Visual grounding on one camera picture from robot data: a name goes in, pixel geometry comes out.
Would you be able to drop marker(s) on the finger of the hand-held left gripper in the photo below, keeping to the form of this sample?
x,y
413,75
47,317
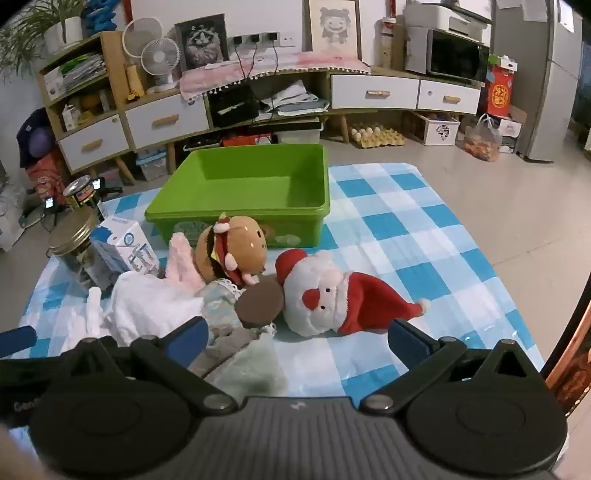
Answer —
x,y
17,340

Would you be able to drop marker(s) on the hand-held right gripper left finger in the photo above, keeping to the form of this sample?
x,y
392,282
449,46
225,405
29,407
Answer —
x,y
187,338

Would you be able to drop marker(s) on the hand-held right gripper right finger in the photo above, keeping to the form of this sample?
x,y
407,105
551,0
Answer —
x,y
405,340

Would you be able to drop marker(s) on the white mouse plush toy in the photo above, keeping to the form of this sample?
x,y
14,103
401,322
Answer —
x,y
147,300

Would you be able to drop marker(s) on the grey fleece cloth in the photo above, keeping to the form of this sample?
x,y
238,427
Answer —
x,y
249,369

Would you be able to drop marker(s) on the brown round plush cushion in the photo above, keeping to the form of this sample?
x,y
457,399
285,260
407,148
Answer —
x,y
258,304

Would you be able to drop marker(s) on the santa plush toy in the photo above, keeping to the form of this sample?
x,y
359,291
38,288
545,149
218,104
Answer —
x,y
318,295

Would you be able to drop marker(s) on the burger plush toy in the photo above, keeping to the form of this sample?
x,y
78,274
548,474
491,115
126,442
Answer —
x,y
240,240

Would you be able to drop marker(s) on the green plastic bin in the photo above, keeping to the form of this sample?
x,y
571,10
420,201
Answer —
x,y
258,184

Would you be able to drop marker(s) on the blue white checkered blanket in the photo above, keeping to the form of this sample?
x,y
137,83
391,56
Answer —
x,y
406,240

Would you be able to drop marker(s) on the white blue milk carton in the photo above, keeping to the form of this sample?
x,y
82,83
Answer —
x,y
122,247

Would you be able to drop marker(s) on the glass jar with gold lid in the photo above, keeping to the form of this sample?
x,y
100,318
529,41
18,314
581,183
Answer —
x,y
76,240

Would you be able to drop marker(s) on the white plastic bag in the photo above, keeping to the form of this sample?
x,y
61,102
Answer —
x,y
11,217

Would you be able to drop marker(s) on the black yellow tin can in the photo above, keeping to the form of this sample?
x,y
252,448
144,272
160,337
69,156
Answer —
x,y
83,191

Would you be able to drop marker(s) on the red printed bag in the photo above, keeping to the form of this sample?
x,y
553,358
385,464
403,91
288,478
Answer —
x,y
46,180

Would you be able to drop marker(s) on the dark purple bag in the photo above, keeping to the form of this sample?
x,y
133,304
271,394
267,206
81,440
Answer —
x,y
34,138

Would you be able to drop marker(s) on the egg carton tray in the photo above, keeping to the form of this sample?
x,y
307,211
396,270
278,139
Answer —
x,y
376,136

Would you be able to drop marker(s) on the flat red box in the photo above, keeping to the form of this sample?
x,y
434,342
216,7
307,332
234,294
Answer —
x,y
247,140

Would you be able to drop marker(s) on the plastic bag of oranges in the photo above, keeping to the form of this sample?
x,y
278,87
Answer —
x,y
482,141

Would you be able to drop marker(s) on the white storage box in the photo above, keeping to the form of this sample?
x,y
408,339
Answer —
x,y
441,129

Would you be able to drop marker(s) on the wooden shelf unit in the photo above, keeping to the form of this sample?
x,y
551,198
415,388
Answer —
x,y
87,115

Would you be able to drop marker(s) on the black box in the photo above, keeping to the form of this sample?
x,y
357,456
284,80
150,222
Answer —
x,y
233,106

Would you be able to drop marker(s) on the cardboard box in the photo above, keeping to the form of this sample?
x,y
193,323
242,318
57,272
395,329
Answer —
x,y
512,129

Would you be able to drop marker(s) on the wooden cabinet with white drawers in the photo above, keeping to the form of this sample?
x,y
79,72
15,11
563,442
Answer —
x,y
369,92

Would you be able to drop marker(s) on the yellow toy vehicle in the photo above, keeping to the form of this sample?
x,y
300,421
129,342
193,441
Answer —
x,y
135,90

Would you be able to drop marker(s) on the folded cloths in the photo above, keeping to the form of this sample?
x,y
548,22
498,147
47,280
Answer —
x,y
291,99

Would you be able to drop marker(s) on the red gift box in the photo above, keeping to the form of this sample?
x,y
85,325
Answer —
x,y
498,92

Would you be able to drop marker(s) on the small white fan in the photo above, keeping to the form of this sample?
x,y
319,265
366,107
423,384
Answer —
x,y
159,57

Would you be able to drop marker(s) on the white microwave oven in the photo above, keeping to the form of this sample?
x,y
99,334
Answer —
x,y
450,57

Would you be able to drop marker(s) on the pink table runner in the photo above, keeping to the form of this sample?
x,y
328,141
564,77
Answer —
x,y
295,64

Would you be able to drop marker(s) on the framed cat picture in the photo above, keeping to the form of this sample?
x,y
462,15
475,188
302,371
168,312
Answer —
x,y
203,41

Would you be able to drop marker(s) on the grey refrigerator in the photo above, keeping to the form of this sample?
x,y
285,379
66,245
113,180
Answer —
x,y
545,78

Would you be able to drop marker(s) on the tall cylindrical container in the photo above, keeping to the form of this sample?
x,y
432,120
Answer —
x,y
387,41

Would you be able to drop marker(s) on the large white fan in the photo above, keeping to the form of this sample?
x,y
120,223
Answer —
x,y
138,34

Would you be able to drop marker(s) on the potted green plant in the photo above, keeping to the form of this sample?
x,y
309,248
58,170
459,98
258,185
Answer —
x,y
32,32

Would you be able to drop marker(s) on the framed cartoon drawing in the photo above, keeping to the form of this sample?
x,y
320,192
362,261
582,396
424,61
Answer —
x,y
333,30

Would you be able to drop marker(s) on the white printer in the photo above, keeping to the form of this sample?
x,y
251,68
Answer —
x,y
448,16

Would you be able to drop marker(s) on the blue plush toy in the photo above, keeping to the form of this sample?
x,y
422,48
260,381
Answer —
x,y
99,14

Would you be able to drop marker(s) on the white wall outlet strip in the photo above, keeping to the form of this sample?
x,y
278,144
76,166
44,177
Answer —
x,y
265,39

